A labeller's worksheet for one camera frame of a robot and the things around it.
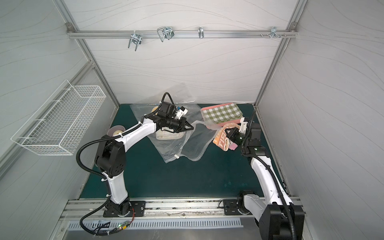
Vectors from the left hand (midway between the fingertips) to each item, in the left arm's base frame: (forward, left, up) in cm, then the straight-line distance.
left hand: (194, 128), depth 82 cm
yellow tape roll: (+7, +52, -14) cm, 55 cm away
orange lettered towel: (-4, -15, -3) cm, 16 cm away
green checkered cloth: (+30, -26, -19) cm, 44 cm away
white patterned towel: (-7, +14, +4) cm, 16 cm away
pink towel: (-2, -25, -16) cm, 30 cm away
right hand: (-1, -17, +2) cm, 17 cm away
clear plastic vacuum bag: (0, +1, -18) cm, 18 cm away
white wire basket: (-8, +63, +12) cm, 65 cm away
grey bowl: (+9, +54, -13) cm, 56 cm away
